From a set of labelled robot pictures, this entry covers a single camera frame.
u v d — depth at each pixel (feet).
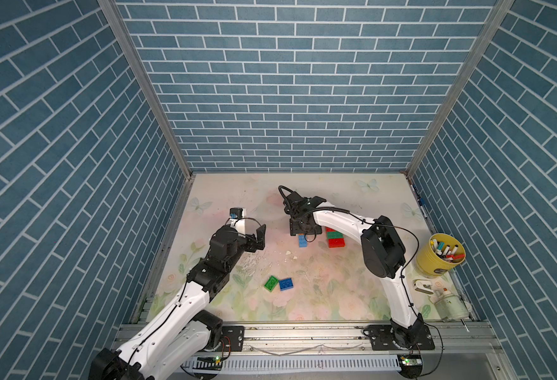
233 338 2.39
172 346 1.77
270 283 2.77
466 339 2.46
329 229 2.19
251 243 2.28
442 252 2.75
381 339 2.41
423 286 2.75
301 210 2.40
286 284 2.79
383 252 1.80
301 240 3.14
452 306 2.44
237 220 2.15
